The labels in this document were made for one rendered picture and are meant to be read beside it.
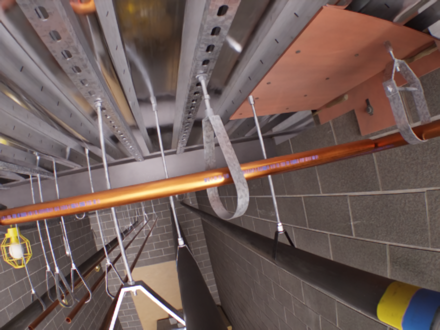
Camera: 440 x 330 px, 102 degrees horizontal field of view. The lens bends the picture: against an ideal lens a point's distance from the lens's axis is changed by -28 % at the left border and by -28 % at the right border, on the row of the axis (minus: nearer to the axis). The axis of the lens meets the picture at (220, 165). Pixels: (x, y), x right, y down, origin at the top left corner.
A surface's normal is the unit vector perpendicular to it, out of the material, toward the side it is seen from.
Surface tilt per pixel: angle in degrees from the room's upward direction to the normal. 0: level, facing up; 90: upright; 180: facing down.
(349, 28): 180
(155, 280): 90
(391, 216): 90
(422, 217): 90
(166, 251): 90
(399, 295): 26
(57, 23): 180
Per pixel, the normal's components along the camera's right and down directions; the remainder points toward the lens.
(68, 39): 0.21, 0.97
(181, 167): 0.21, -0.12
